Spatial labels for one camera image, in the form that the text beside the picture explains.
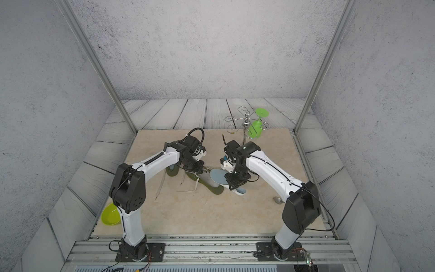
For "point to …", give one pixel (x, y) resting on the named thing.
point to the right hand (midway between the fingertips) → (233, 187)
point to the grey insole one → (218, 175)
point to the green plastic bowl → (110, 215)
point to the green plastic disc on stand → (255, 128)
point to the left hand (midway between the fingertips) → (205, 172)
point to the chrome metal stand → (244, 122)
